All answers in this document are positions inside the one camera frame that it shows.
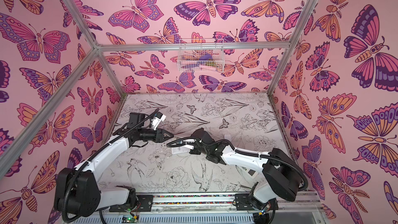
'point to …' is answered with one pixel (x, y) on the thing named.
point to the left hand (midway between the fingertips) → (172, 134)
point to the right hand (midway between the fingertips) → (189, 135)
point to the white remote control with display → (251, 175)
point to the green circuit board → (128, 219)
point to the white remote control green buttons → (179, 150)
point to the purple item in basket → (205, 57)
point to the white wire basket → (201, 55)
